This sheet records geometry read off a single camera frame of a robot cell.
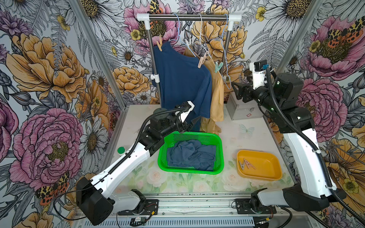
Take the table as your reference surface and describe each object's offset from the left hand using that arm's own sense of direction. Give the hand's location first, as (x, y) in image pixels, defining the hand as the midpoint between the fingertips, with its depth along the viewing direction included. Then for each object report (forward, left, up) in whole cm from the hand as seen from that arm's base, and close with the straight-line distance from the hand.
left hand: (193, 114), depth 69 cm
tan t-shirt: (+6, -11, -17) cm, 21 cm away
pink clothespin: (-10, -35, -34) cm, 50 cm away
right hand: (+4, -18, +15) cm, 24 cm away
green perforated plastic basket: (+5, -9, -29) cm, 31 cm away
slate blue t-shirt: (-8, 0, -25) cm, 26 cm away
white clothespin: (-12, -31, -34) cm, 47 cm away
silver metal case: (+24, -34, -22) cm, 47 cm away
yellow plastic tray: (-11, -41, -35) cm, 55 cm away
